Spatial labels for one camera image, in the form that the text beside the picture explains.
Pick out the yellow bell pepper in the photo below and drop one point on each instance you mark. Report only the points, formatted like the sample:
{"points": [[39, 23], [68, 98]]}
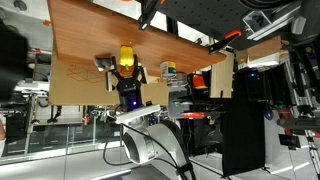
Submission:
{"points": [[126, 56]]}

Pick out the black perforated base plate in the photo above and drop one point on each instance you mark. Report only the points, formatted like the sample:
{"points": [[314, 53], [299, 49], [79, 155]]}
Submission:
{"points": [[206, 15]]}

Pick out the stainless steel pot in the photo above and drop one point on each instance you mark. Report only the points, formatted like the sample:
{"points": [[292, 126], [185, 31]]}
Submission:
{"points": [[179, 81]]}

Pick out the large cardboard panel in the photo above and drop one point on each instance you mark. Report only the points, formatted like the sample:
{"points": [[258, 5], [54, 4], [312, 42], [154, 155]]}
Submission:
{"points": [[80, 88]]}

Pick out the brown cardboard box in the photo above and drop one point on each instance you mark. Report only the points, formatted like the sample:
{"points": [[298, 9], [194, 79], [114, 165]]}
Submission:
{"points": [[263, 50]]}

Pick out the plywood side panel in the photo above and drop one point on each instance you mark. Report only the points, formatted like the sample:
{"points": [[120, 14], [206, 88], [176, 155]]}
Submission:
{"points": [[221, 78]]}

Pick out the aluminium extrusion with sticker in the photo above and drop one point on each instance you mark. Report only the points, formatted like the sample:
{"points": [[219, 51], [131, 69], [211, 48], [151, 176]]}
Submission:
{"points": [[270, 20]]}

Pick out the white wrist mount plate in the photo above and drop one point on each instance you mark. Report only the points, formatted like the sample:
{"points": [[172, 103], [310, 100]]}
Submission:
{"points": [[138, 113]]}

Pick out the silver Franka robot arm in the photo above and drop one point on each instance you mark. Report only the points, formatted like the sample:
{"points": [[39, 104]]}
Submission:
{"points": [[156, 143]]}

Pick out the grey metal box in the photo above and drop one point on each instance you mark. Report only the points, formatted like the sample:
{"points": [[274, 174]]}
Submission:
{"points": [[178, 105]]}

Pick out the small grey metal object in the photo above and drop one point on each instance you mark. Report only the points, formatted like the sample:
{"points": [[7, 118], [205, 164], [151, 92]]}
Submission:
{"points": [[102, 63]]}

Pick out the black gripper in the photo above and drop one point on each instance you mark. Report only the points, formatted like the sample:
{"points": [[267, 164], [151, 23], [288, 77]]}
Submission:
{"points": [[129, 90]]}

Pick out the corn tin can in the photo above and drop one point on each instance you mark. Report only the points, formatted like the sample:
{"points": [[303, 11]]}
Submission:
{"points": [[168, 69]]}

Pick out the black box panel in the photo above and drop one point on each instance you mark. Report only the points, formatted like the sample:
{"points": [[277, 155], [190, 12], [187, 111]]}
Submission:
{"points": [[245, 133]]}

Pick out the black orange bar clamp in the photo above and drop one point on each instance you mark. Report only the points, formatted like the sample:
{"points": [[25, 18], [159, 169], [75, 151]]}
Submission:
{"points": [[224, 40], [148, 13]]}

